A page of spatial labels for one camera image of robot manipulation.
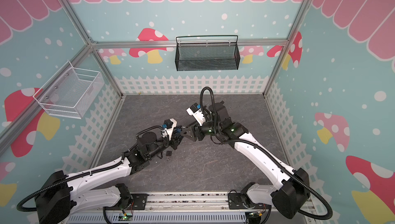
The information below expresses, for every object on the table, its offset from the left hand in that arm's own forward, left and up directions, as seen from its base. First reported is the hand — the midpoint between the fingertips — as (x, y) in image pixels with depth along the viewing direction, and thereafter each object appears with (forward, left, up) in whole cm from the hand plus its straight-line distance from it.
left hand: (184, 131), depth 75 cm
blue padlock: (-2, +2, +3) cm, 4 cm away
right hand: (-3, -1, +6) cm, 7 cm away
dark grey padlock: (-3, +11, -20) cm, 23 cm away
